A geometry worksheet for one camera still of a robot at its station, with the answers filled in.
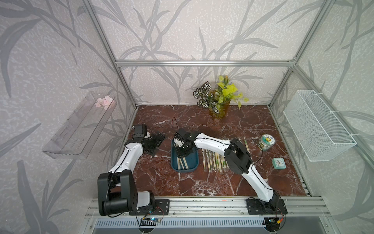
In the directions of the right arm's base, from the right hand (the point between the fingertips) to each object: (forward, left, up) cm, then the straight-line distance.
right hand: (177, 156), depth 92 cm
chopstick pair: (+8, -47, -2) cm, 48 cm away
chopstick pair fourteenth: (-2, -18, -1) cm, 18 cm away
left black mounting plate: (-28, +6, 0) cm, 29 cm away
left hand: (+5, +7, +11) cm, 14 cm away
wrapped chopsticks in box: (-4, -2, 0) cm, 5 cm away
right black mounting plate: (-30, -47, +12) cm, 57 cm away
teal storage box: (-5, -7, 0) cm, 8 cm away
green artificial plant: (+33, -27, +17) cm, 46 cm away
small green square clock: (-6, -62, +1) cm, 63 cm away
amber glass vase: (+22, -28, +17) cm, 39 cm away
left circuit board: (-34, +11, -3) cm, 36 cm away
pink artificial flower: (+15, +35, +33) cm, 50 cm away
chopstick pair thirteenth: (-2, -20, -1) cm, 20 cm away
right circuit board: (-35, -50, -3) cm, 61 cm away
